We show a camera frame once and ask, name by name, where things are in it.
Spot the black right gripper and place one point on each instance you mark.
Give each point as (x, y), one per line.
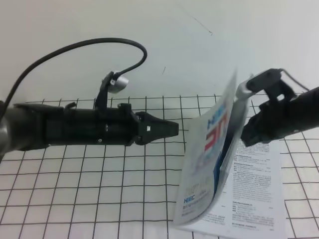
(274, 121)

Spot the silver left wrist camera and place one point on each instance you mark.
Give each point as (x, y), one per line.
(117, 84)

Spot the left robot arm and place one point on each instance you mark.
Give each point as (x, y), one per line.
(27, 126)

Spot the white black-grid tablecloth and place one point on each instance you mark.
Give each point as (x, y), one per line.
(96, 191)

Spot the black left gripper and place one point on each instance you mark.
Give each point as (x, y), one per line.
(70, 126)

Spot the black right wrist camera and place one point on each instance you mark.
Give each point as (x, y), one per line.
(270, 81)

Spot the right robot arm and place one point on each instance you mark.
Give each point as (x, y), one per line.
(305, 110)

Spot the white HEEC catalogue book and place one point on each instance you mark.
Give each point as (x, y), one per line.
(229, 190)

